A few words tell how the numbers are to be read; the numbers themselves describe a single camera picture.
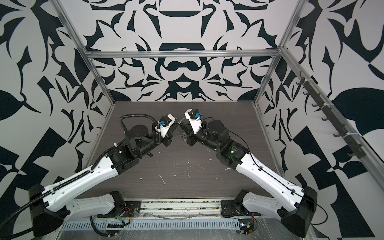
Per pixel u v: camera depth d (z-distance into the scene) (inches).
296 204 15.3
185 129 25.6
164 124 20.8
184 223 28.1
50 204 15.3
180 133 26.1
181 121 25.6
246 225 28.1
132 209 28.7
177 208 29.9
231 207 29.3
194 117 20.8
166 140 22.7
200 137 22.6
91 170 17.8
